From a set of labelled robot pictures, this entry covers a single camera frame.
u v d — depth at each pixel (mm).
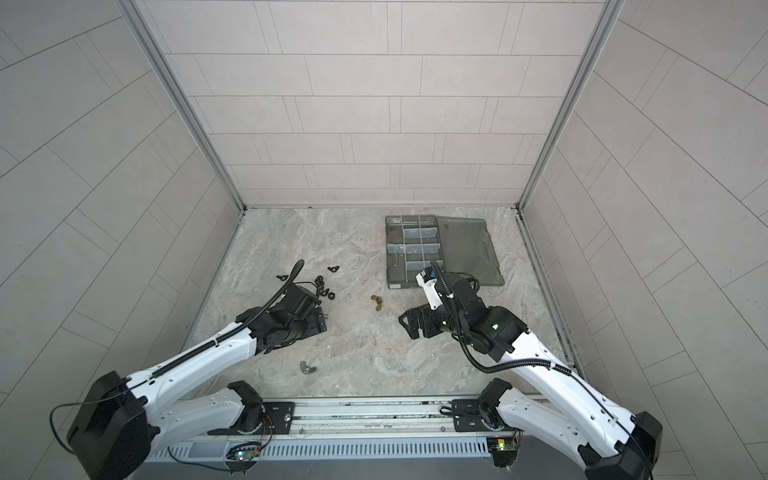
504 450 678
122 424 372
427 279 633
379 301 908
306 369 782
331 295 923
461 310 523
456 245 1043
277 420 708
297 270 610
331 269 984
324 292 922
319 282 954
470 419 707
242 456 642
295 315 628
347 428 707
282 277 962
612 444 377
